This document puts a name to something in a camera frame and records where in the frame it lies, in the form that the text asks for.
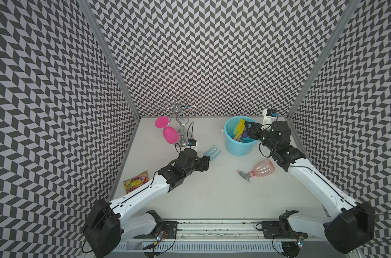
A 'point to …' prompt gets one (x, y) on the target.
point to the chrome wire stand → (178, 107)
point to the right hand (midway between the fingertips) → (248, 125)
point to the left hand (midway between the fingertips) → (202, 158)
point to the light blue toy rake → (210, 153)
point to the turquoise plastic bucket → (248, 147)
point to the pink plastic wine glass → (170, 135)
